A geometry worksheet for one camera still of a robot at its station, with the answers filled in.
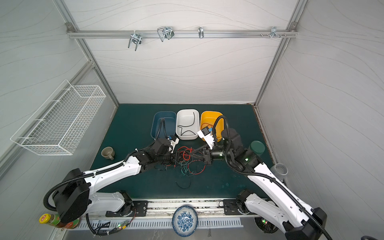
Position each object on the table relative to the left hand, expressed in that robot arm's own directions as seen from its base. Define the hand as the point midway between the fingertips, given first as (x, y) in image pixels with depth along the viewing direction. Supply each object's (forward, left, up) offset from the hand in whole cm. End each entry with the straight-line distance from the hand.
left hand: (186, 156), depth 80 cm
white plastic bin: (+30, +2, -10) cm, 32 cm away
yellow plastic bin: (+33, -13, -8) cm, 37 cm away
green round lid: (+1, -36, +11) cm, 37 cm away
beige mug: (+5, +50, -9) cm, 51 cm away
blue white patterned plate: (-28, -1, -11) cm, 30 cm away
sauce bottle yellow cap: (-31, +50, +4) cm, 59 cm away
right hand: (-5, -5, +17) cm, 18 cm away
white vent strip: (-30, +13, -11) cm, 34 cm away
